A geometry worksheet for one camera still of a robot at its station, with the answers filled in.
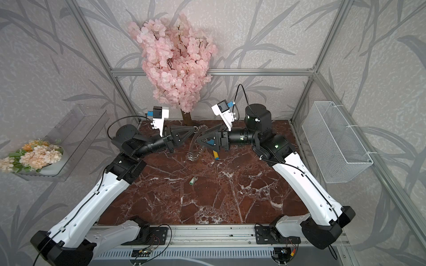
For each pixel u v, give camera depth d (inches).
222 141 18.4
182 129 21.3
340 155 23.4
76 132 29.6
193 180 35.9
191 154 22.9
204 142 19.6
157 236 28.8
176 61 30.2
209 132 21.8
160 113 19.3
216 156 39.0
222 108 18.7
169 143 19.8
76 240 15.3
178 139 21.3
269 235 25.9
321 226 14.7
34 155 19.5
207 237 29.3
